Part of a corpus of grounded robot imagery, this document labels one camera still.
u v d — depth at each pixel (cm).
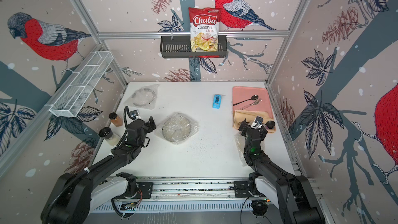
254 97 110
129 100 110
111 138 84
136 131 64
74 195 40
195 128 94
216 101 107
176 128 90
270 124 95
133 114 74
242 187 74
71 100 71
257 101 107
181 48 107
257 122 72
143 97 110
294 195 41
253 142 64
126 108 67
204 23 83
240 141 88
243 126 79
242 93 114
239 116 101
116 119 92
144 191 73
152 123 81
